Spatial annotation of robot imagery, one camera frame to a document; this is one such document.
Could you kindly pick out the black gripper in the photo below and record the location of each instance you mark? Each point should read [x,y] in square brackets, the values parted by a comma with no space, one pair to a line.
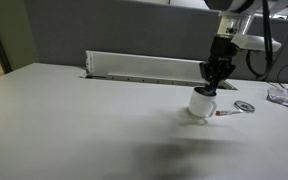
[222,48]

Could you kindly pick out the blue marker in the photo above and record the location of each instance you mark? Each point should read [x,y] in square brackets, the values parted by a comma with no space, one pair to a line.
[211,89]

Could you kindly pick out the clear plastic bag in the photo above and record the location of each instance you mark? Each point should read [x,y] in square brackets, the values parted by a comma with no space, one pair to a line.
[284,97]

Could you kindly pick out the round clear disc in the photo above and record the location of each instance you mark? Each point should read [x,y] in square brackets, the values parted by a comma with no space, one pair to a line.
[244,106]

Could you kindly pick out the white mug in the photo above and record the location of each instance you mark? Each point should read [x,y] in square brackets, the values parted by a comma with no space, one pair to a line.
[200,105]

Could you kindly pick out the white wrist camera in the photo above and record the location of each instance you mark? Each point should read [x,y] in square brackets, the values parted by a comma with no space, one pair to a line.
[257,42]

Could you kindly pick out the large grey divider panel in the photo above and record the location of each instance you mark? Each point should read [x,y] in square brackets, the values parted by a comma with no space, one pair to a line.
[117,30]

